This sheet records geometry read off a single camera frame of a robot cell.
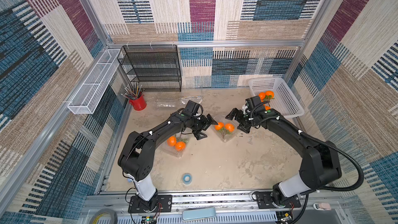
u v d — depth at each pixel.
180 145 0.88
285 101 1.08
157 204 0.72
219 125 0.94
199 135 0.82
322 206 0.69
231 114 0.80
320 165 0.43
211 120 0.78
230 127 0.94
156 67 1.08
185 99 1.12
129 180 0.49
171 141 0.87
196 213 0.69
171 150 0.86
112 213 0.70
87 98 0.71
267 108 1.07
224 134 0.94
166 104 1.13
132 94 1.05
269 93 1.12
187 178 0.80
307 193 0.54
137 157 0.46
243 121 0.75
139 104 1.08
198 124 0.76
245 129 0.79
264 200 0.73
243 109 0.80
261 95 1.09
